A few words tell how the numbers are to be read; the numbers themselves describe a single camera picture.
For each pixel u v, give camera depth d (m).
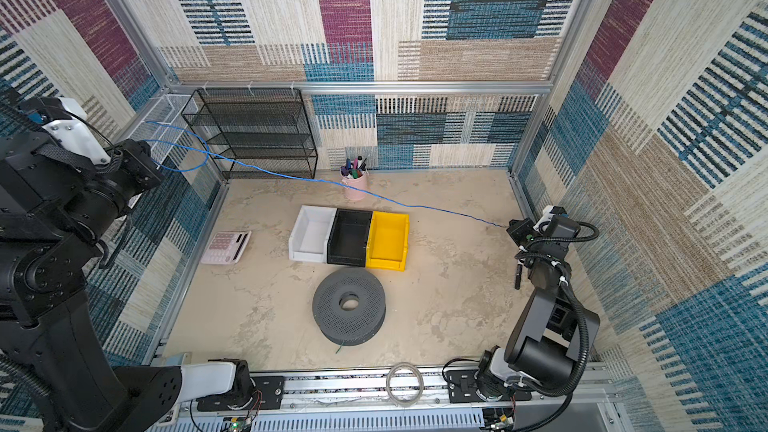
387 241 1.00
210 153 0.99
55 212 0.30
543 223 0.78
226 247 0.97
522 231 0.78
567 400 0.67
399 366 0.76
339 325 0.78
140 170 0.40
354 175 1.06
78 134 0.37
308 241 1.00
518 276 0.92
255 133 1.11
